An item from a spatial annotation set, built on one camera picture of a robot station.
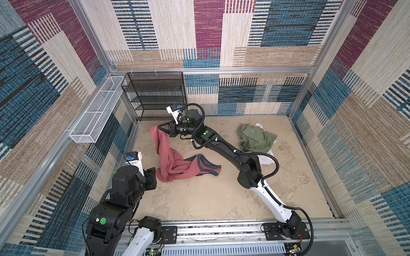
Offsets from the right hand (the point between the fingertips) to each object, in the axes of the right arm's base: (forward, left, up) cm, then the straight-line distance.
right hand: (158, 129), depth 78 cm
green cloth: (+7, -52, -19) cm, 56 cm away
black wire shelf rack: (+39, +12, -7) cm, 42 cm away
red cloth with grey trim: (-9, -5, -18) cm, 21 cm away
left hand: (-20, -1, +1) cm, 20 cm away
